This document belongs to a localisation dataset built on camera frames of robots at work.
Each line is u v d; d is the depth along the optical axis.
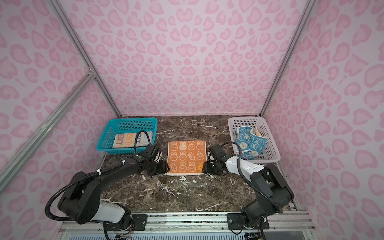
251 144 0.98
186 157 0.95
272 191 0.44
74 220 0.42
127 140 1.04
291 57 0.85
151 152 0.72
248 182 0.45
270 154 0.92
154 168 0.75
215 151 0.73
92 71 0.91
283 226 0.72
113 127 1.04
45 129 0.63
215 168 0.76
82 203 0.43
